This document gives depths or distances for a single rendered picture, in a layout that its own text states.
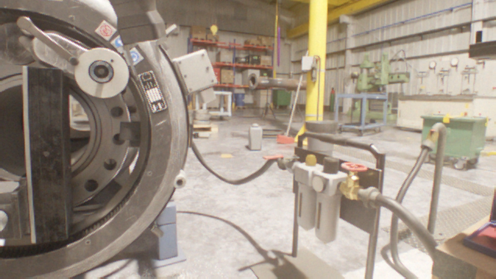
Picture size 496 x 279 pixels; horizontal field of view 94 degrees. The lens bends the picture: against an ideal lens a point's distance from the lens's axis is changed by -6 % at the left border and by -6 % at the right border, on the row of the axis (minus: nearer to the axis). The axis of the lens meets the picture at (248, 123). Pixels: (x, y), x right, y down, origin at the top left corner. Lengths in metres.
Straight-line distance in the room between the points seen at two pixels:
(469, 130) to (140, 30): 3.13
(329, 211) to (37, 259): 0.78
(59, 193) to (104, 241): 0.16
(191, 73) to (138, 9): 0.29
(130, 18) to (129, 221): 0.49
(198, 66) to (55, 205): 0.48
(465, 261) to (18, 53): 0.91
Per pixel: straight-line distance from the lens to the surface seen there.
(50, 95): 0.65
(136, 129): 0.78
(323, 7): 4.26
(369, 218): 0.85
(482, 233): 0.60
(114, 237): 0.75
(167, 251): 1.20
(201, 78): 0.73
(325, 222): 0.88
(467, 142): 3.28
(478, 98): 6.00
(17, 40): 0.74
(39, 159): 0.67
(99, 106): 0.79
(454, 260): 0.50
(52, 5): 0.70
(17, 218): 0.66
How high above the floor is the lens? 0.69
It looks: 6 degrees down
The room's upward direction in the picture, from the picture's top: 1 degrees clockwise
